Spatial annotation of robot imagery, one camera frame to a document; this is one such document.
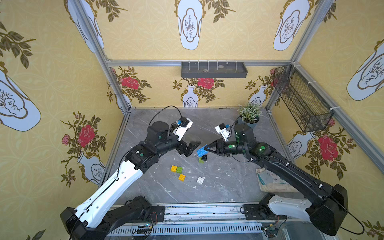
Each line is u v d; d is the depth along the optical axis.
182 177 0.84
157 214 0.73
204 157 0.88
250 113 0.95
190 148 0.58
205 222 0.72
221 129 0.68
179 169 0.88
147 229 0.71
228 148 0.63
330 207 0.38
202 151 0.69
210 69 0.92
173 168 0.88
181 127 0.55
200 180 0.84
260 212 0.67
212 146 0.70
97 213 0.38
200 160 0.90
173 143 0.57
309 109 0.84
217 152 0.64
